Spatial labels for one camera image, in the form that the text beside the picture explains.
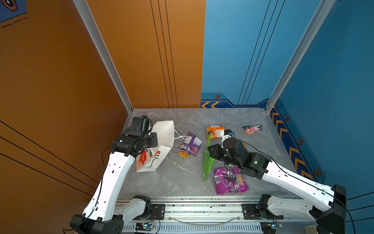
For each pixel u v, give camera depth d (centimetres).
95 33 77
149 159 79
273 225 69
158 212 74
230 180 79
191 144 96
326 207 39
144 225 71
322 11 71
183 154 90
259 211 65
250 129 104
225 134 66
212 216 73
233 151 52
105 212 37
